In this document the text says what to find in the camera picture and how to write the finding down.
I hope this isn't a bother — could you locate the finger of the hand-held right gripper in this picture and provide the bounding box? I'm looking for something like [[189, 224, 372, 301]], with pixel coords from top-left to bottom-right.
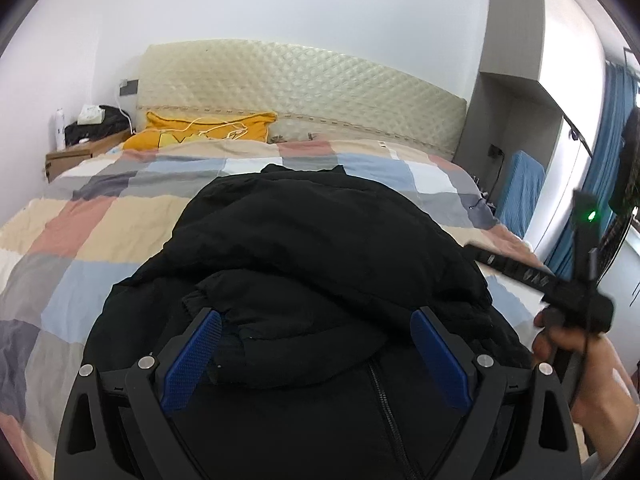
[[464, 243, 557, 293]]

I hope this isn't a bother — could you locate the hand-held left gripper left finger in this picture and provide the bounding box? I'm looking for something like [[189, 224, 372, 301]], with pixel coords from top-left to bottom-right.
[[54, 307, 223, 480]]

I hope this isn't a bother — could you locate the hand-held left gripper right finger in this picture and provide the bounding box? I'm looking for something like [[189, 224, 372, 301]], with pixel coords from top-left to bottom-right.
[[409, 307, 584, 480]]

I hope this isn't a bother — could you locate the black puffer jacket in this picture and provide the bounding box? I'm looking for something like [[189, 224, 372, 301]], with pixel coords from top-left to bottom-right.
[[81, 162, 535, 480]]

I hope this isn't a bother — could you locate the person's right forearm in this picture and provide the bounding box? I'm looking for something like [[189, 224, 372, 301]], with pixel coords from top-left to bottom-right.
[[582, 402, 640, 480]]

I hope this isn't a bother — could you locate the person's right hand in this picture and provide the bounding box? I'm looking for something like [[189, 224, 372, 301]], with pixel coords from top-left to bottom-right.
[[532, 307, 640, 443]]

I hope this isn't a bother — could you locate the blue quilted cloth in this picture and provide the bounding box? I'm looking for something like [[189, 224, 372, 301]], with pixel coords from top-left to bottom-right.
[[497, 149, 546, 239]]

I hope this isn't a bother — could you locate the brown patterned hanging garment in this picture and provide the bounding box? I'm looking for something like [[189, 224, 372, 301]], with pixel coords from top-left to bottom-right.
[[599, 104, 640, 282]]

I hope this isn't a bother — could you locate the blue curtain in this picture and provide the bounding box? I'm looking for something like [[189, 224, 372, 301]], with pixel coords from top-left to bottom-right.
[[544, 59, 640, 283]]

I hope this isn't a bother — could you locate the checkered pastel blanket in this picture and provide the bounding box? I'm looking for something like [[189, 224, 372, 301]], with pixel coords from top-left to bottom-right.
[[0, 138, 553, 480]]

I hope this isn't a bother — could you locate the yellow pillow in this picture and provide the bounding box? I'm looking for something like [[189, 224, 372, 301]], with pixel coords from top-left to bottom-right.
[[122, 111, 279, 152]]

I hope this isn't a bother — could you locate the grey white wardrobe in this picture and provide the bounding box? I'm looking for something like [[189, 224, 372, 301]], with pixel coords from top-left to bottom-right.
[[456, 0, 609, 262]]

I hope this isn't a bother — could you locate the wooden nightstand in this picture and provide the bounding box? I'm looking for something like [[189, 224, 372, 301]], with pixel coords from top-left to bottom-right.
[[44, 127, 134, 184]]

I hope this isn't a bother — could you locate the floral patterned pillow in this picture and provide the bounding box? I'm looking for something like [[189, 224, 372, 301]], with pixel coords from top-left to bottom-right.
[[266, 131, 328, 146]]

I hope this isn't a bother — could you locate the black bag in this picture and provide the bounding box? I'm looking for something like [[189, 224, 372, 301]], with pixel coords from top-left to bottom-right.
[[64, 104, 132, 147]]

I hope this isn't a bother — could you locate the white spray bottle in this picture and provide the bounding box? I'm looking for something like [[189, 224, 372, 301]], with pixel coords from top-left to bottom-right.
[[53, 108, 67, 152]]

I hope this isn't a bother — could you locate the cream quilted headboard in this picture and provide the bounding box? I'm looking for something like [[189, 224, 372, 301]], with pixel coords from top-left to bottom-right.
[[135, 38, 469, 159]]

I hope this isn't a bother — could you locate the black wardrobe rail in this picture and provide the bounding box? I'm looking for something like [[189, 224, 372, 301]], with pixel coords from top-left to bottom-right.
[[537, 81, 597, 157]]

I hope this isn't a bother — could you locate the white cord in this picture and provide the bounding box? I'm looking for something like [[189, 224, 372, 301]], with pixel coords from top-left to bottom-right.
[[182, 118, 252, 140]]

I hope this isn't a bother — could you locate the white charging cable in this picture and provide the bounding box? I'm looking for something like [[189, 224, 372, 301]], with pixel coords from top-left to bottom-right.
[[116, 94, 137, 137]]

